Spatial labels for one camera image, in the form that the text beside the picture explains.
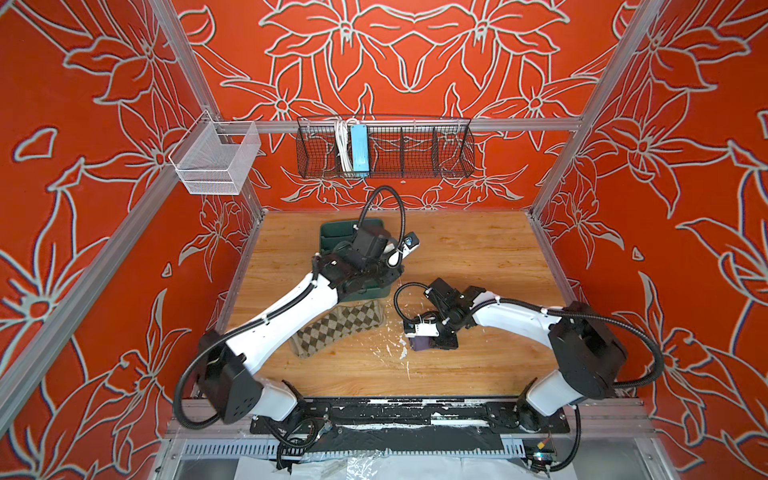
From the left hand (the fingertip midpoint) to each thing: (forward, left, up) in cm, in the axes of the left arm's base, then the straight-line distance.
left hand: (396, 254), depth 76 cm
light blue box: (+32, +12, +10) cm, 36 cm away
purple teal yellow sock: (-16, -8, -20) cm, 26 cm away
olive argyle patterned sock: (-8, +15, -23) cm, 29 cm away
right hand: (-12, -10, -23) cm, 28 cm away
